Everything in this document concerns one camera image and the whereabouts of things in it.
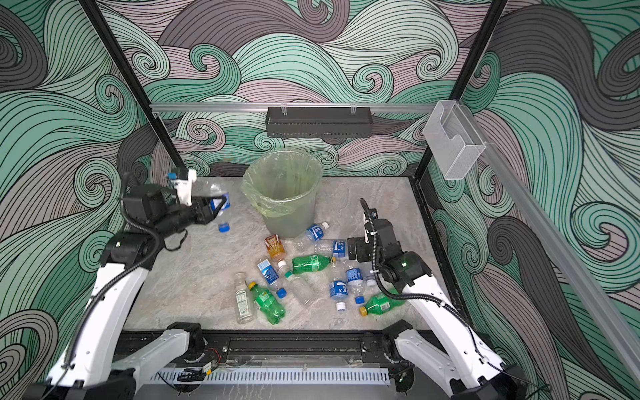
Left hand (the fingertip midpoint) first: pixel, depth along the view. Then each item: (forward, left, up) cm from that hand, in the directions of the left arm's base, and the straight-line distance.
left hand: (220, 196), depth 67 cm
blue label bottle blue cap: (-11, -12, -30) cm, 34 cm away
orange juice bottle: (+1, -12, -29) cm, 31 cm away
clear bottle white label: (-19, -4, -29) cm, 35 cm away
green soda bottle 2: (-19, -12, -30) cm, 38 cm away
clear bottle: (-11, -46, -30) cm, 56 cm away
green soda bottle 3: (-19, -48, -29) cm, 59 cm away
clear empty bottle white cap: (-13, -22, -35) cm, 43 cm away
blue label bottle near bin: (+7, -26, -29) cm, 40 cm away
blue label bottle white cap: (0, -34, -29) cm, 45 cm away
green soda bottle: (-6, -25, -29) cm, 39 cm away
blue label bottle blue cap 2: (-11, -40, -30) cm, 51 cm away
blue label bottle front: (-15, -35, -29) cm, 48 cm away
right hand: (-4, -43, -15) cm, 45 cm away
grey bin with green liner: (+29, -12, -26) cm, 41 cm away
